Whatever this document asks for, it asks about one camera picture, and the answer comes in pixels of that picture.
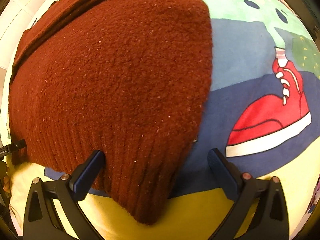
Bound white wardrobe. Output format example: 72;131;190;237
1;0;57;69

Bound dark red knit sweater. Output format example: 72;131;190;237
9;0;213;225

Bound person's left hand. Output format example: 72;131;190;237
3;167;11;193

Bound yellow dinosaur print bedspread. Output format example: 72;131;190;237
1;0;319;239

